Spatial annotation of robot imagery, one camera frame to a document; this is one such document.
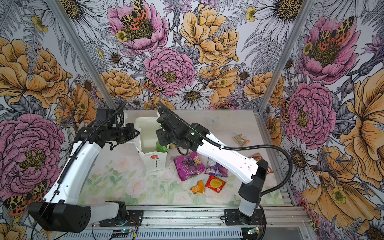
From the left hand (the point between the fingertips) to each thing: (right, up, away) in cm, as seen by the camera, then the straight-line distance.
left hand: (139, 137), depth 75 cm
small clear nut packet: (+58, -4, +26) cm, 64 cm away
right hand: (+14, +1, -6) cm, 15 cm away
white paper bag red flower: (+1, +2, +6) cm, 6 cm away
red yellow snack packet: (+39, -26, +8) cm, 47 cm away
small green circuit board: (+55, -43, -3) cm, 70 cm away
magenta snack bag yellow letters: (+24, -17, +10) cm, 31 cm away
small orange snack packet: (+30, -28, +8) cm, 42 cm away
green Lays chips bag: (+10, -6, +3) cm, 12 cm away
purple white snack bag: (+39, -19, +14) cm, 46 cm away
